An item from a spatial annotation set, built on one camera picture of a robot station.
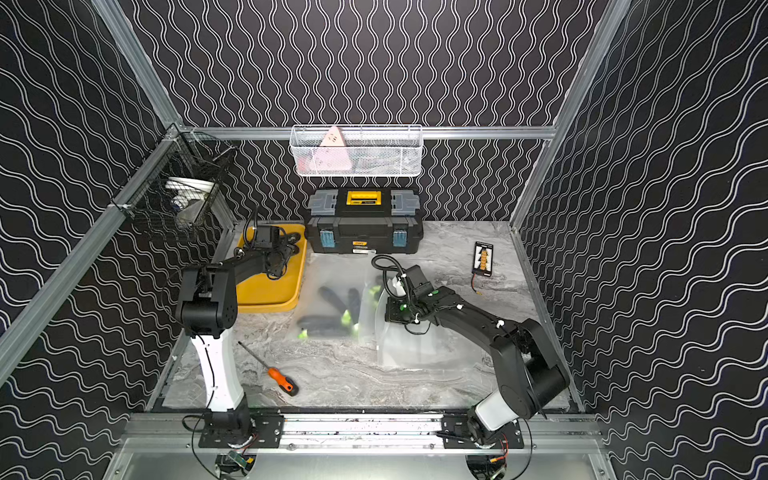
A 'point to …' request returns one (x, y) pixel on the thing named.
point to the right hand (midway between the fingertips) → (385, 314)
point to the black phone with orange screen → (483, 259)
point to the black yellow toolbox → (363, 221)
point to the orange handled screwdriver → (285, 383)
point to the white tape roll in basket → (188, 190)
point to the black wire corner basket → (182, 154)
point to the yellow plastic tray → (266, 295)
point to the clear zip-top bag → (330, 299)
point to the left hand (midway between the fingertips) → (285, 248)
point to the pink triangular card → (332, 155)
